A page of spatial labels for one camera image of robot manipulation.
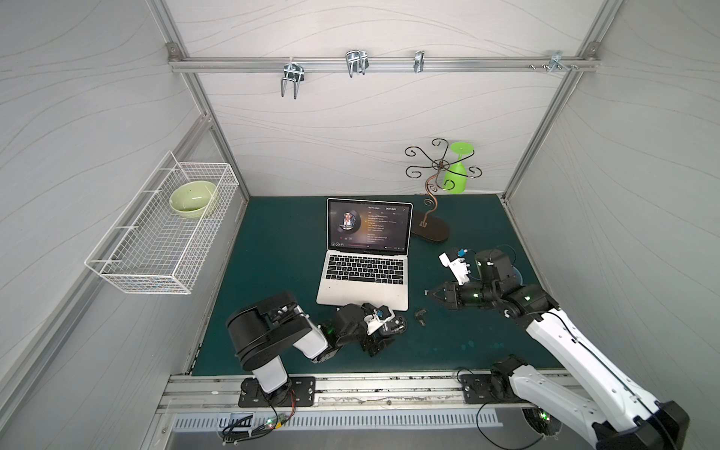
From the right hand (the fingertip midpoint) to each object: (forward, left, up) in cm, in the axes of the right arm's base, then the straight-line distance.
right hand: (430, 293), depth 73 cm
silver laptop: (+25, +18, -13) cm, 34 cm away
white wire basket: (+3, +68, +15) cm, 70 cm away
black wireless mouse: (-3, +8, -16) cm, 18 cm away
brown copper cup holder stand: (+36, -4, +12) cm, 38 cm away
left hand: (-4, +11, -17) cm, 21 cm away
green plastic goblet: (+33, -9, +13) cm, 37 cm away
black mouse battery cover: (+1, 0, -18) cm, 18 cm away
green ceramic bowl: (+16, +65, +17) cm, 69 cm away
